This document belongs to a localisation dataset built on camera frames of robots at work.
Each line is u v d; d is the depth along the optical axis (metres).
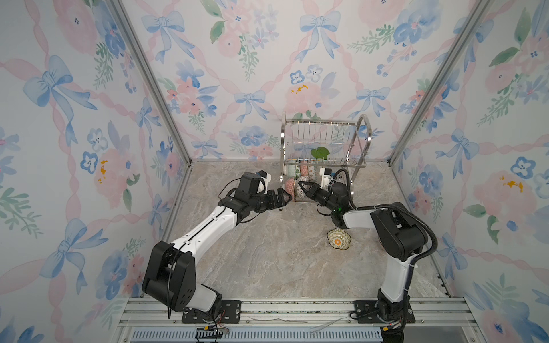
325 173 0.86
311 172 0.98
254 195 0.68
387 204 0.55
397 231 0.53
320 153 0.86
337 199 0.76
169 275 0.41
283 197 0.73
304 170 0.99
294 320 0.74
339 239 0.90
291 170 1.01
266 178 0.78
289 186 0.92
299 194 0.91
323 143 1.13
